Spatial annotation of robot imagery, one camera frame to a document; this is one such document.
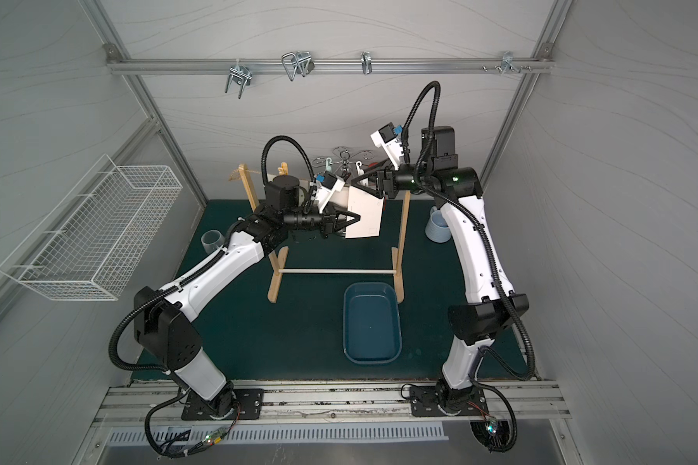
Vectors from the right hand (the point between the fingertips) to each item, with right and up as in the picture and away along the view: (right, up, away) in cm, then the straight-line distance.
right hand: (356, 178), depth 65 cm
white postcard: (+3, -7, +5) cm, 9 cm away
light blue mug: (+30, -12, +39) cm, 51 cm away
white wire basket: (-64, -14, +3) cm, 66 cm away
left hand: (0, -9, +4) cm, 10 cm away
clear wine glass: (-44, -15, +22) cm, 52 cm away
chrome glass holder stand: (-4, +11, +25) cm, 28 cm away
